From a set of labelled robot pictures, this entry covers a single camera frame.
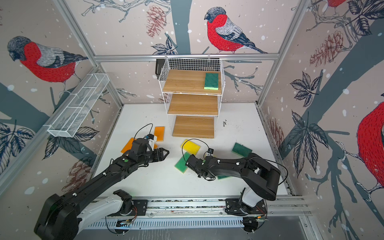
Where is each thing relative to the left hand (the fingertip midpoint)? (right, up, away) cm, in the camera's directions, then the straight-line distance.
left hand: (165, 153), depth 81 cm
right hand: (+21, -13, +6) cm, 26 cm away
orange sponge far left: (-27, +1, +15) cm, 31 cm away
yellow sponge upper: (+14, 0, +14) cm, 20 cm away
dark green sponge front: (+31, -13, -1) cm, 33 cm away
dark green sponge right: (+46, -1, +12) cm, 47 cm away
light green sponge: (+8, -9, +6) cm, 14 cm away
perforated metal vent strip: (+4, -31, -11) cm, 33 cm away
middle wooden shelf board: (+16, +27, +5) cm, 32 cm away
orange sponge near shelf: (-9, +9, +23) cm, 26 cm away
